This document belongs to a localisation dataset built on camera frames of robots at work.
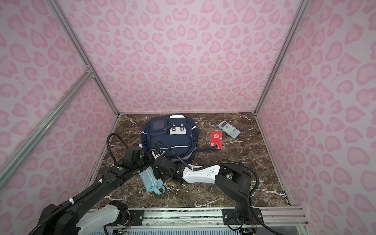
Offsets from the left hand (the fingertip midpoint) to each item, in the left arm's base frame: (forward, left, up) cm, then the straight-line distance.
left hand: (157, 155), depth 84 cm
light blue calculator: (+25, -47, -9) cm, 54 cm away
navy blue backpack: (+20, -10, -3) cm, 23 cm away
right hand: (-6, +1, -2) cm, 6 cm away
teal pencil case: (-13, +3, -8) cm, 15 cm away
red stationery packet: (+18, -37, -11) cm, 42 cm away
